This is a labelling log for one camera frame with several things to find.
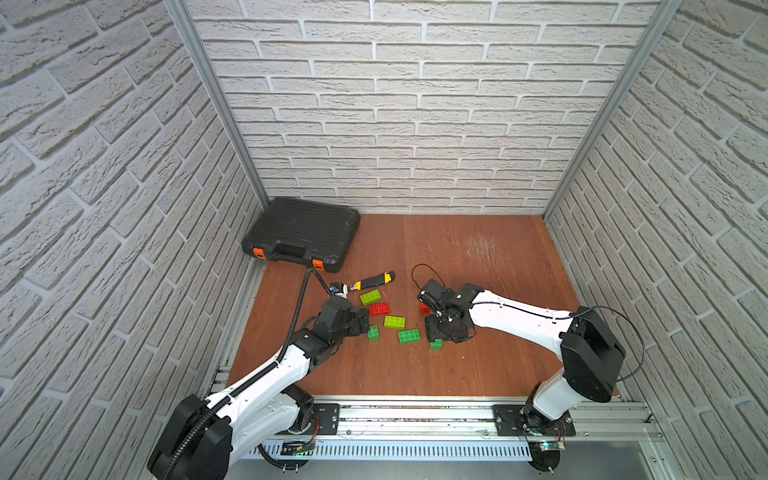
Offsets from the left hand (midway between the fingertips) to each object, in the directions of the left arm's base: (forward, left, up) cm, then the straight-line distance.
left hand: (359, 309), depth 85 cm
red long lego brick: (+3, -6, -6) cm, 9 cm away
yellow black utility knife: (+15, -7, -7) cm, 17 cm away
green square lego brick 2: (-9, -23, -4) cm, 25 cm away
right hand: (-7, -24, -3) cm, 25 cm away
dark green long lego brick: (-6, -15, -6) cm, 17 cm away
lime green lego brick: (-1, -11, -6) cm, 12 cm away
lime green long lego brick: (+7, -3, -6) cm, 10 cm away
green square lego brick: (-6, -5, -4) cm, 9 cm away
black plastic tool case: (+31, +17, -3) cm, 36 cm away
